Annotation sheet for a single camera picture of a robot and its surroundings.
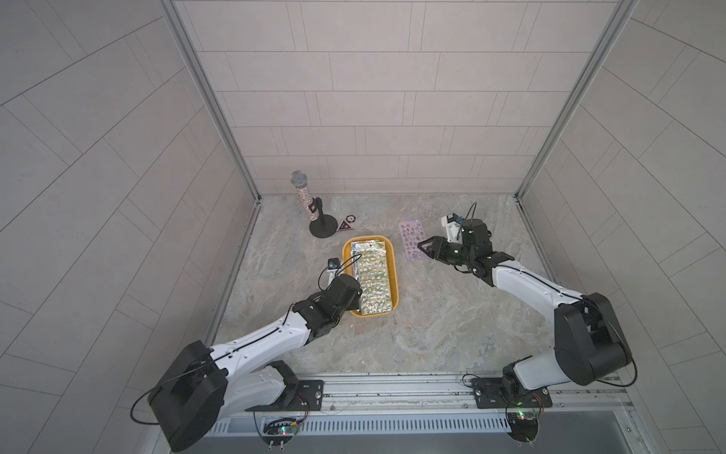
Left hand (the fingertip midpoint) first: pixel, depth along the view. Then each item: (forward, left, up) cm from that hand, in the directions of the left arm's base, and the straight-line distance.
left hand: (357, 286), depth 85 cm
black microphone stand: (+27, +14, -4) cm, 30 cm away
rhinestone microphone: (+22, +17, +24) cm, 36 cm away
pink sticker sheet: (+25, -20, -5) cm, 32 cm away
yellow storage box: (+4, -11, +4) cm, 13 cm away
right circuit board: (-33, -42, -5) cm, 53 cm away
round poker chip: (+31, +4, -4) cm, 32 cm away
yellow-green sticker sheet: (+6, -4, +4) cm, 8 cm away
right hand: (+10, -20, +8) cm, 23 cm away
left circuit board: (-34, +16, -3) cm, 38 cm away
